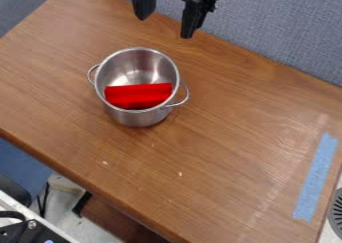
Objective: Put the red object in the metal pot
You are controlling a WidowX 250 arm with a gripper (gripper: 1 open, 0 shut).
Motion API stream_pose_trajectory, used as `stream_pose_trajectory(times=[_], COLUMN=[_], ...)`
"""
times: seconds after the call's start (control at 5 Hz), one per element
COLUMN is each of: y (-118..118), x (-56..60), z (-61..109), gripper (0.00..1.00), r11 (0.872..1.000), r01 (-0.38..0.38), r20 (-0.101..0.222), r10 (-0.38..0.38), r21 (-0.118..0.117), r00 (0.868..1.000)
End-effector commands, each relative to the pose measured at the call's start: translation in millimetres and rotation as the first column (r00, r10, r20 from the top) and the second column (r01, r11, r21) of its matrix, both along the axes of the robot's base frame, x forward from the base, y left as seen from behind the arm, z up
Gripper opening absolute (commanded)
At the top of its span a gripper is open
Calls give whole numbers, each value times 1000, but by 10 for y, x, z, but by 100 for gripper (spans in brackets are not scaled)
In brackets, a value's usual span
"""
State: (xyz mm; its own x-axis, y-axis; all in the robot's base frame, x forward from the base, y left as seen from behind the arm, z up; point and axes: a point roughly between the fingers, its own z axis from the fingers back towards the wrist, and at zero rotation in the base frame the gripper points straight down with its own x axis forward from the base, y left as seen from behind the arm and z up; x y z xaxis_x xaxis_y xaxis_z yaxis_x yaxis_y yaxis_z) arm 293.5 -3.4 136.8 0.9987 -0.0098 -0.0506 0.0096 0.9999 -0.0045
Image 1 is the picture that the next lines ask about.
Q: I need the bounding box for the grey round vent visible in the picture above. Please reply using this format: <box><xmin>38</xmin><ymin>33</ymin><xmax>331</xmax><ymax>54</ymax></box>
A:
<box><xmin>327</xmin><ymin>188</ymin><xmax>342</xmax><ymax>240</ymax></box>

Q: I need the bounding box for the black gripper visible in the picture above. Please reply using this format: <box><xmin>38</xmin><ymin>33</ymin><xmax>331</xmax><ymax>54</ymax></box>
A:
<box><xmin>131</xmin><ymin>0</ymin><xmax>217</xmax><ymax>39</ymax></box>

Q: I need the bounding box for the red block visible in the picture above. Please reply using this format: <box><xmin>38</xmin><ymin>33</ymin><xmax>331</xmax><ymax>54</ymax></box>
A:
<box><xmin>104</xmin><ymin>83</ymin><xmax>172</xmax><ymax>110</ymax></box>

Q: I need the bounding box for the stainless steel pot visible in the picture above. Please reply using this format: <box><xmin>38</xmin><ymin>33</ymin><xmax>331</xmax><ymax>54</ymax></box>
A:
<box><xmin>86</xmin><ymin>47</ymin><xmax>189</xmax><ymax>127</ymax></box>

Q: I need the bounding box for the black device with screw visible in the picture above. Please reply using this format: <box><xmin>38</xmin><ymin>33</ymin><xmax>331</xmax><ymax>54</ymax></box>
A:
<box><xmin>0</xmin><ymin>211</ymin><xmax>70</xmax><ymax>243</ymax></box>

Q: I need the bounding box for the black cable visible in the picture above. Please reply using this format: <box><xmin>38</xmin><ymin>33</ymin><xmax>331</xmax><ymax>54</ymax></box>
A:
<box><xmin>36</xmin><ymin>181</ymin><xmax>50</xmax><ymax>218</ymax></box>

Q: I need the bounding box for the blue tape strip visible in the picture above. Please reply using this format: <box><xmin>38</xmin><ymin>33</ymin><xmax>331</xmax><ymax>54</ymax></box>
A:
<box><xmin>292</xmin><ymin>133</ymin><xmax>339</xmax><ymax>222</ymax></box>

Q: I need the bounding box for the black chair base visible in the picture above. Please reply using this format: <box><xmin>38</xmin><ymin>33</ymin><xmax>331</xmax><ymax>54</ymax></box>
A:
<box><xmin>0</xmin><ymin>174</ymin><xmax>32</xmax><ymax>207</ymax></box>

